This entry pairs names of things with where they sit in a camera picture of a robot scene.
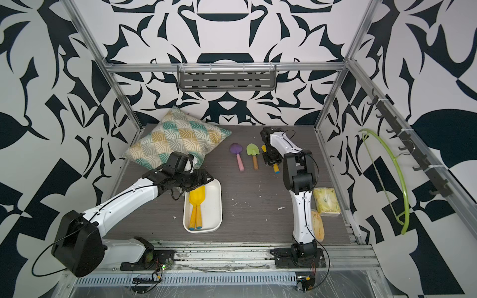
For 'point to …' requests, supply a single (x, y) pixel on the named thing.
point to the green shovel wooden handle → (253, 149)
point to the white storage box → (203, 210)
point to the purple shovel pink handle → (237, 148)
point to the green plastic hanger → (384, 139)
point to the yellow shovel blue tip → (196, 198)
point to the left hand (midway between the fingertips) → (208, 177)
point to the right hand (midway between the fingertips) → (275, 160)
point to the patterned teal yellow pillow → (177, 131)
